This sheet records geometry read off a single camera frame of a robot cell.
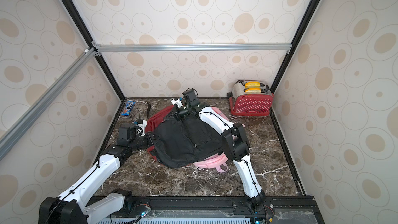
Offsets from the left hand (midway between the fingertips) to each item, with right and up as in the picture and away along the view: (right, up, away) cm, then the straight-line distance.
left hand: (163, 135), depth 80 cm
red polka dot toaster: (+45, +17, +20) cm, 52 cm away
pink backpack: (+28, -15, +3) cm, 32 cm away
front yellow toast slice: (+52, +25, +17) cm, 60 cm away
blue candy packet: (-34, +13, +30) cm, 48 cm away
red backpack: (-11, +7, +20) cm, 24 cm away
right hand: (-1, +7, +1) cm, 7 cm away
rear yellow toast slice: (+53, +30, +20) cm, 64 cm away
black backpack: (+8, -5, +6) cm, 11 cm away
